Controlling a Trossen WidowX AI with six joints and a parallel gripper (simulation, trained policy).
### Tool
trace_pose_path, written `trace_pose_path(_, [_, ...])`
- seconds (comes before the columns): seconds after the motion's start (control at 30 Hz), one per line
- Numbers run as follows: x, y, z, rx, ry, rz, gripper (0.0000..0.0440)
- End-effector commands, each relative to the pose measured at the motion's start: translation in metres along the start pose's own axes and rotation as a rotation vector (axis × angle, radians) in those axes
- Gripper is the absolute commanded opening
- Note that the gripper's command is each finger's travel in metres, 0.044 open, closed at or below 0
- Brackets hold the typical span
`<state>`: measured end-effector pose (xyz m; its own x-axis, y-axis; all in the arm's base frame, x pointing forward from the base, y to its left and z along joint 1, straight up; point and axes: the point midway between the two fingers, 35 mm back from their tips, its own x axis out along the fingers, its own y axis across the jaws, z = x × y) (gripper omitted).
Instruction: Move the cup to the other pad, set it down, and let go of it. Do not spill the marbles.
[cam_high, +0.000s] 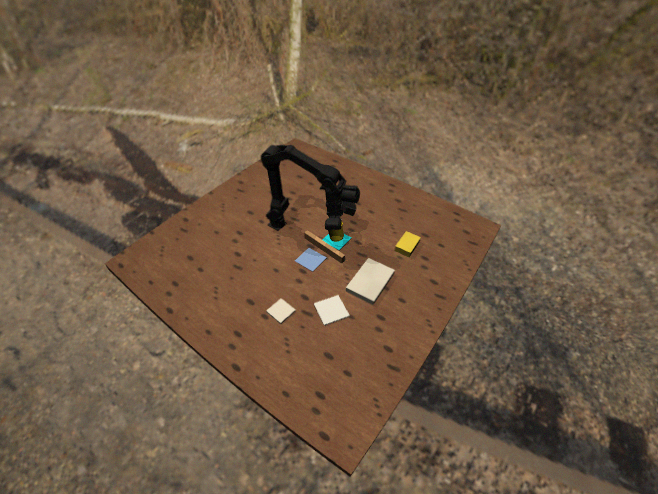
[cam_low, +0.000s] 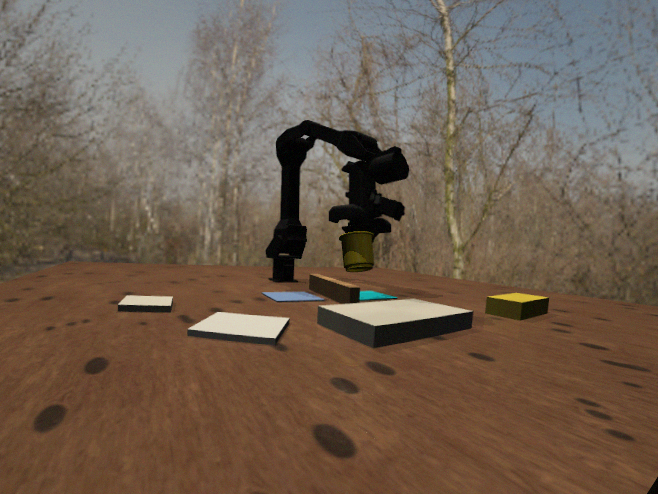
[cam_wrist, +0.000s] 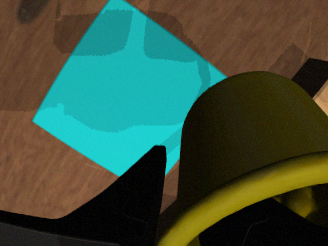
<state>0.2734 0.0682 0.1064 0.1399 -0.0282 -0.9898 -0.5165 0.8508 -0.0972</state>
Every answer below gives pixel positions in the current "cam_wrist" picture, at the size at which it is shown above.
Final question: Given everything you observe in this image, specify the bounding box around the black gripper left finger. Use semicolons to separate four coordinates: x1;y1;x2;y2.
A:
0;146;167;246

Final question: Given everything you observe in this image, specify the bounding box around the dark brown rectangular bar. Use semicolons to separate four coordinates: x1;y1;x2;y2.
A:
153;58;328;246

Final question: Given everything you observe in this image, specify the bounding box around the yellow cup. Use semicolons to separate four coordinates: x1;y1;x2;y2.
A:
155;71;328;246

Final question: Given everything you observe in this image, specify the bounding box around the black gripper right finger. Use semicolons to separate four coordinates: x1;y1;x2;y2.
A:
199;196;328;246

